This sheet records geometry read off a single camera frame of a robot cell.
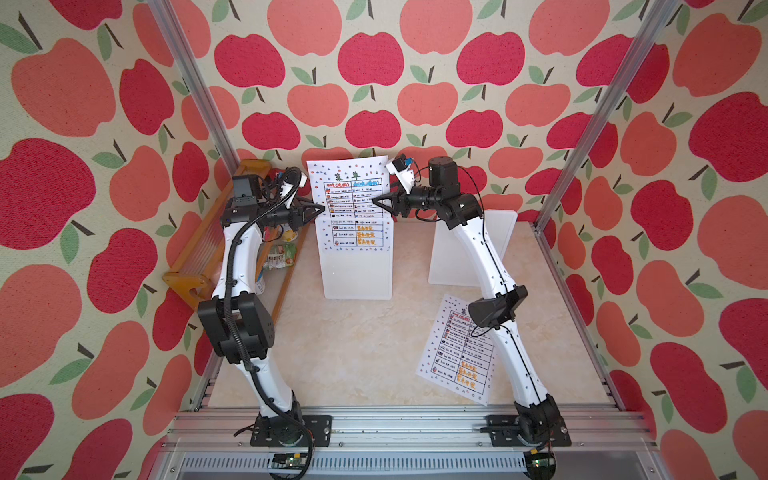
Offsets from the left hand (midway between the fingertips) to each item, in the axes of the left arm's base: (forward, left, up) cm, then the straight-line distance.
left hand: (323, 210), depth 80 cm
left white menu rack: (-3, -8, -17) cm, 19 cm away
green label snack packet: (+9, +21, -30) cm, 37 cm away
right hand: (+2, -15, +2) cm, 15 cm away
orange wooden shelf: (-18, +29, -6) cm, 35 cm away
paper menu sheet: (-27, -40, -33) cm, 58 cm away
